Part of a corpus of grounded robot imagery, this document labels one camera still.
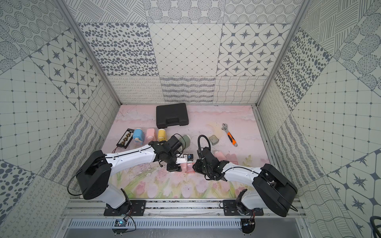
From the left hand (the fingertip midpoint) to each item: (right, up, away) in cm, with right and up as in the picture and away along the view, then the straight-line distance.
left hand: (184, 165), depth 82 cm
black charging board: (-41, +13, +16) cm, 46 cm away
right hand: (+6, -3, +3) cm, 7 cm away
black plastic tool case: (-11, +29, +25) cm, 40 cm away
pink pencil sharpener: (+21, +5, +4) cm, 22 cm away
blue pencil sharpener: (-31, +16, +12) cm, 37 cm away
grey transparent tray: (+19, +12, +15) cm, 27 cm away
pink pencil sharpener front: (-23, +16, +13) cm, 31 cm away
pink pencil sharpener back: (+3, -3, +5) cm, 7 cm away
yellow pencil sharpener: (-16, +16, +13) cm, 26 cm away
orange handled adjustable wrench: (+30, +15, +19) cm, 39 cm away
